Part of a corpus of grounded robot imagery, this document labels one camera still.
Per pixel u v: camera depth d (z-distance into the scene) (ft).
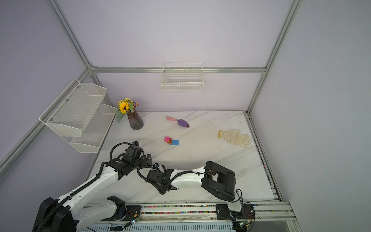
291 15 2.31
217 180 1.68
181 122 3.66
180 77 3.14
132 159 2.08
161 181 2.05
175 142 3.30
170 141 3.24
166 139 3.21
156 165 2.50
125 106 2.97
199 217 2.40
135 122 3.38
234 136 3.43
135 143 2.51
